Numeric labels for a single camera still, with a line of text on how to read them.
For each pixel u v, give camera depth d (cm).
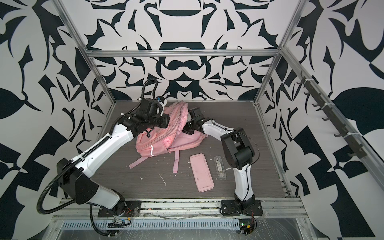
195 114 77
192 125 82
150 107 59
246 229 71
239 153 54
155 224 71
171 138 83
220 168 86
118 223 73
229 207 74
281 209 76
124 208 68
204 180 83
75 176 40
